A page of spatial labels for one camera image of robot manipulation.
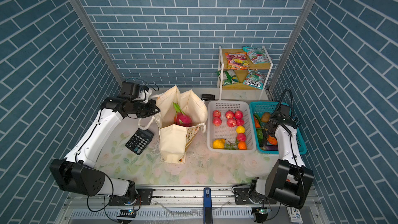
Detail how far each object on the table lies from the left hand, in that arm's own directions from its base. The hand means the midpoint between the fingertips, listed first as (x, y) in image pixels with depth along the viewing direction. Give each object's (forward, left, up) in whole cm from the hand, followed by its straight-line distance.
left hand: (161, 109), depth 78 cm
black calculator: (-7, +17, -24) cm, 30 cm away
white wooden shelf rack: (+36, -45, -6) cm, 58 cm away
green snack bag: (+31, -40, -5) cm, 50 cm away
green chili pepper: (+10, -58, -22) cm, 63 cm away
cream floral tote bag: (-14, -8, -7) cm, 17 cm away
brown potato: (+8, -62, -19) cm, 65 cm away
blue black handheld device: (-39, -23, -22) cm, 51 cm away
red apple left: (+5, -30, -19) cm, 36 cm away
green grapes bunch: (-11, -37, -20) cm, 44 cm away
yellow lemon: (-11, -30, -18) cm, 37 cm away
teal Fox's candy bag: (+29, -56, -5) cm, 63 cm away
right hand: (-6, -61, -10) cm, 62 cm away
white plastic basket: (+3, -39, -23) cm, 45 cm away
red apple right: (+11, -31, -20) cm, 38 cm away
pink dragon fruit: (+1, -9, -10) cm, 14 cm away
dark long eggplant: (-13, -59, -19) cm, 64 cm away
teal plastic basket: (+20, -71, -24) cm, 78 cm away
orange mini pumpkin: (-9, -61, -18) cm, 64 cm away
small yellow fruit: (-1, -44, -19) cm, 48 cm away
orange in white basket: (-11, -43, -19) cm, 49 cm away
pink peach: (-7, -44, -18) cm, 48 cm away
